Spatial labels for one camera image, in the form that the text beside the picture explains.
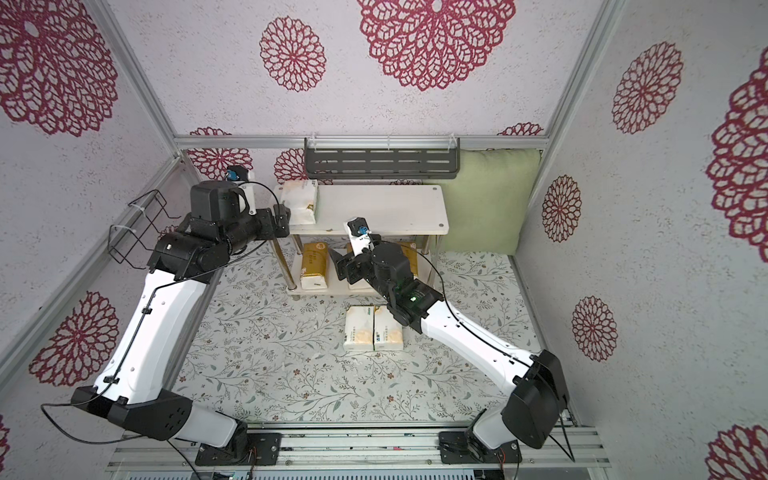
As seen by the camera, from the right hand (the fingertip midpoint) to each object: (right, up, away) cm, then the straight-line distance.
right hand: (343, 239), depth 69 cm
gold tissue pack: (-12, -8, +23) cm, 27 cm away
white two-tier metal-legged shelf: (+15, +7, +10) cm, 20 cm away
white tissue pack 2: (+11, -26, +20) cm, 35 cm away
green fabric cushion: (+43, +15, +28) cm, 54 cm away
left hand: (-17, +5, -1) cm, 18 cm away
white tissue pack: (+2, -25, +21) cm, 32 cm away
